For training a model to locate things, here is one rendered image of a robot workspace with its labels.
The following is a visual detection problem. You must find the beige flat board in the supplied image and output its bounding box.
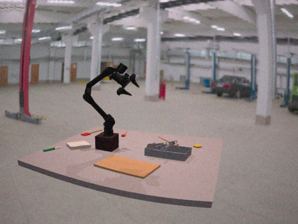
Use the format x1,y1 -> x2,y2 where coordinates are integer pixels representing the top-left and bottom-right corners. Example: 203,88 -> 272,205
66,141 -> 91,150

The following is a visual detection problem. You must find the light brown wooden board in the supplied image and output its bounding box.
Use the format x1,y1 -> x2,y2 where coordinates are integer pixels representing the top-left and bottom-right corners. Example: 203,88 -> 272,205
94,155 -> 161,179

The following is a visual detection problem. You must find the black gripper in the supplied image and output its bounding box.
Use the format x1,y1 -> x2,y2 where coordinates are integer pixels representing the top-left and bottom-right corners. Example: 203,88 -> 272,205
117,74 -> 139,96

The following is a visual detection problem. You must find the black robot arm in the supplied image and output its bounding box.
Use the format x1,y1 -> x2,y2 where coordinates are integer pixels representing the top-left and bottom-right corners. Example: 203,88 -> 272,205
83,63 -> 129,137

